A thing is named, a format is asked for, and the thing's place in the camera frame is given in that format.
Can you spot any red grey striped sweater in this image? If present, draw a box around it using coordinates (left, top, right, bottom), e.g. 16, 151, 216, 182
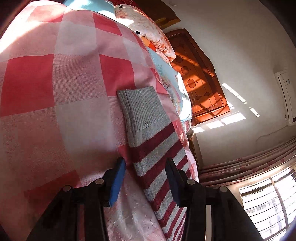
117, 86, 197, 240

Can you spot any barred window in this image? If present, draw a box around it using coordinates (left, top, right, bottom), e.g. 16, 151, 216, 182
238, 161, 295, 240

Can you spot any pink floral curtain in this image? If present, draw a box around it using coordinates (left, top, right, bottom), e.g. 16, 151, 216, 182
199, 138, 295, 187

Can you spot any dark wooden nightstand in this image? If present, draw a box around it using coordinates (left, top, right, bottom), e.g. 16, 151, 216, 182
187, 129, 204, 171

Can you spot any pink checkered bed sheet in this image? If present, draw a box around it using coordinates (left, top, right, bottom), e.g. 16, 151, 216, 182
0, 0, 200, 241

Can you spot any orange wooden headboard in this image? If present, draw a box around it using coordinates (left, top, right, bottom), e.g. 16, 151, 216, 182
166, 29, 230, 126

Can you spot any white air conditioner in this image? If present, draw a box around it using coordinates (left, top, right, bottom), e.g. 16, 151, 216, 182
274, 70, 295, 126

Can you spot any pink floral quilt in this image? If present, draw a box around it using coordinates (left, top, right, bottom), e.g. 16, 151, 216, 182
114, 4, 176, 63

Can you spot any light blue floral quilt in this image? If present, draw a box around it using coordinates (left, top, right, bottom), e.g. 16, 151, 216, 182
63, 1, 193, 121

